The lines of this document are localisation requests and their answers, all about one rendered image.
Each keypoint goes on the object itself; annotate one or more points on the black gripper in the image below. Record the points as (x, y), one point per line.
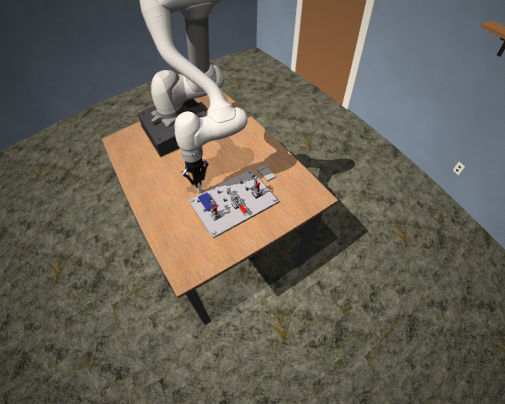
(195, 170)

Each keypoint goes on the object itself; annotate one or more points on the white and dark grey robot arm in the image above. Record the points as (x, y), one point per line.
(169, 90)

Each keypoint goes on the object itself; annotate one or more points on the blue rectangular block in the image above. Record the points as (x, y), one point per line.
(204, 199)

